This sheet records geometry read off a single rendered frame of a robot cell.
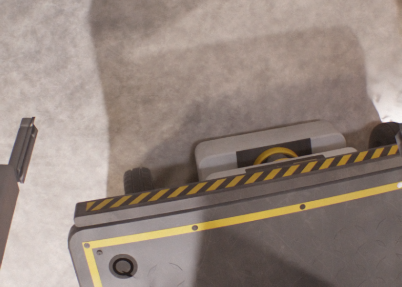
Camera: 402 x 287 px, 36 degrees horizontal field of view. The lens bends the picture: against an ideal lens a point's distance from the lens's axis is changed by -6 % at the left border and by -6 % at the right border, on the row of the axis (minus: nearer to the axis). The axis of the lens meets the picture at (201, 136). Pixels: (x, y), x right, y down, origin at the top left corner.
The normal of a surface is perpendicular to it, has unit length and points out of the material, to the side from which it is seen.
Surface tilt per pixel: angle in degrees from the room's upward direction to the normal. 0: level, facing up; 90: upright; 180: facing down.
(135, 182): 69
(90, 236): 0
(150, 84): 0
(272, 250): 0
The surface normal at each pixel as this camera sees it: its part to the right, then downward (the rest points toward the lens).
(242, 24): 0.11, 0.32
